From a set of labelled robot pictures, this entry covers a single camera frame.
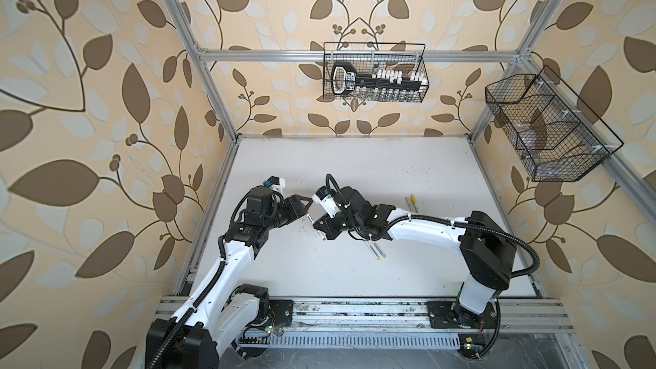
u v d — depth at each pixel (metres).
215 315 0.42
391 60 0.91
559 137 0.72
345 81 0.84
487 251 0.46
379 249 0.87
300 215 0.71
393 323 0.74
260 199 0.61
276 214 0.64
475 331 0.73
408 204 0.99
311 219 0.79
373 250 0.87
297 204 0.72
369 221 0.63
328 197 0.72
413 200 0.99
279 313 0.75
